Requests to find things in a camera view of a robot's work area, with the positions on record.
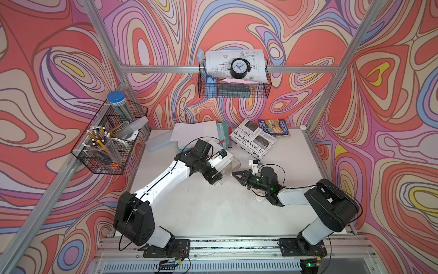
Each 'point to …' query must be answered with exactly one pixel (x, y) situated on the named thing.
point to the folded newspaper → (252, 138)
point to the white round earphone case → (259, 198)
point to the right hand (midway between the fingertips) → (232, 178)
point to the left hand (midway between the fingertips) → (216, 169)
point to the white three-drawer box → (215, 152)
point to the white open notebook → (187, 134)
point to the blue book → (274, 127)
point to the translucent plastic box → (159, 140)
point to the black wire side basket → (124, 135)
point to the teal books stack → (222, 130)
